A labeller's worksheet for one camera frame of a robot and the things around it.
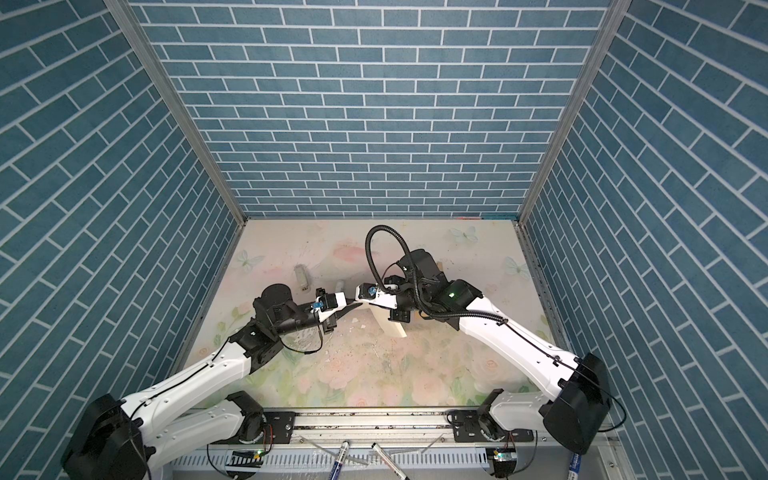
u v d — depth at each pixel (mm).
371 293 594
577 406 384
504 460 735
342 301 607
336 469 675
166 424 446
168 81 826
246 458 722
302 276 1010
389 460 693
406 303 618
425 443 726
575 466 680
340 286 987
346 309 611
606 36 746
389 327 740
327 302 578
